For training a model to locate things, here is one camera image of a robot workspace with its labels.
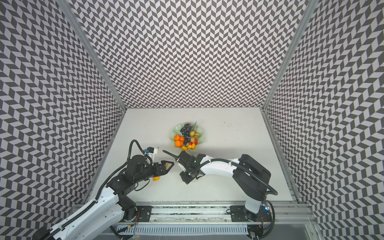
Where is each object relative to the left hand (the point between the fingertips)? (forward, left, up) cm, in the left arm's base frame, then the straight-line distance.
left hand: (169, 166), depth 78 cm
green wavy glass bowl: (+28, 0, -7) cm, 29 cm away
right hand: (-3, -9, -10) cm, 14 cm away
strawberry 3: (+21, -12, -7) cm, 25 cm away
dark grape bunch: (+25, -7, -3) cm, 26 cm away
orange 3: (+17, -3, -6) cm, 19 cm away
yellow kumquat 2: (+16, -12, -6) cm, 21 cm away
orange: (+22, -1, -6) cm, 23 cm away
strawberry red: (+19, -10, -8) cm, 23 cm away
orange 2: (+23, -4, -8) cm, 25 cm away
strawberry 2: (+23, -15, -5) cm, 28 cm away
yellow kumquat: (+16, -6, -8) cm, 19 cm away
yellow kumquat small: (+15, -10, -6) cm, 19 cm away
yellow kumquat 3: (-3, +8, -9) cm, 12 cm away
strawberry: (+23, -12, -3) cm, 26 cm away
